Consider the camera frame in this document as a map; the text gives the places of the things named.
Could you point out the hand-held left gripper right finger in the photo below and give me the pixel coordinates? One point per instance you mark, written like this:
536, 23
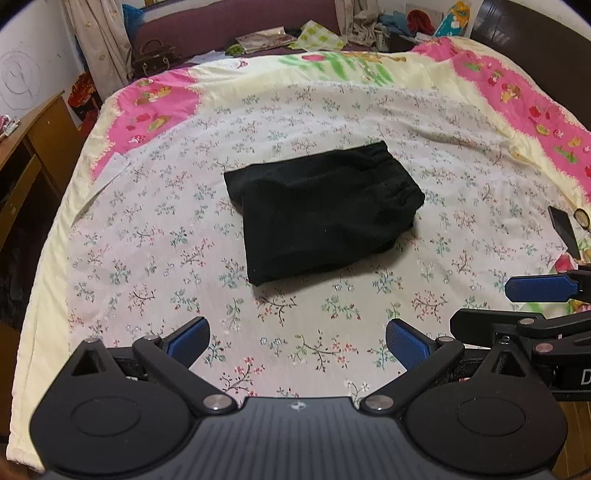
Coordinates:
408, 344

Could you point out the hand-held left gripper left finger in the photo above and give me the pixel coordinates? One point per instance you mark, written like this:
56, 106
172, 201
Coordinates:
187, 342

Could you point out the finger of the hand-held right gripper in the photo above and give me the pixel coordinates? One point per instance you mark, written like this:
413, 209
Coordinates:
489, 325
540, 288

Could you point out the black pants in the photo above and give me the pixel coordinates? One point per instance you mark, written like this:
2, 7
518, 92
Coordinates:
323, 212

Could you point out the black phone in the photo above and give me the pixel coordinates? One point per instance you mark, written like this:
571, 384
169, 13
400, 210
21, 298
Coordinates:
564, 228

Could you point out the magnifying glass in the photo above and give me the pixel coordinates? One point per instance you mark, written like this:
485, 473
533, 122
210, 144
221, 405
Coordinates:
582, 218

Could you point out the floral printed bed sheet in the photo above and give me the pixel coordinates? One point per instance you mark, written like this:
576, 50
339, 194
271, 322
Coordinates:
184, 230

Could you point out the wooden side cabinet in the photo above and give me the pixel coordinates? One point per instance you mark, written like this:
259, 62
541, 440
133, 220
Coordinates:
41, 147

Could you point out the dark wooden board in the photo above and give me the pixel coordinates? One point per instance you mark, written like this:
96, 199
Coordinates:
531, 41

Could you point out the red bag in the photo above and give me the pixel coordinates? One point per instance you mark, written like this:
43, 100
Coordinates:
85, 94

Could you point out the brown handbag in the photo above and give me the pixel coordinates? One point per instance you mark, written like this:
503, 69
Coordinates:
154, 60

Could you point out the white paper sheet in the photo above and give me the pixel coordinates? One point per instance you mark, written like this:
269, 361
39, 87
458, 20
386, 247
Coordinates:
210, 57

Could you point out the red cloth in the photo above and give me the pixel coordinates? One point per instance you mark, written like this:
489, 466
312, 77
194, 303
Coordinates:
421, 21

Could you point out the small green packet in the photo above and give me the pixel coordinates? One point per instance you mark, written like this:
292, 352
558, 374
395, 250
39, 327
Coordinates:
236, 49

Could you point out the blue cloth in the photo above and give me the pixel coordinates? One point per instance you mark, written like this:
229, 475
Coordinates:
395, 22

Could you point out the glossy magazine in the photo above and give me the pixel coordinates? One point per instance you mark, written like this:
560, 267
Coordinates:
265, 39

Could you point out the maroon bed headboard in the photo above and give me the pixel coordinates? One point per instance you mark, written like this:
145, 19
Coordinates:
221, 23

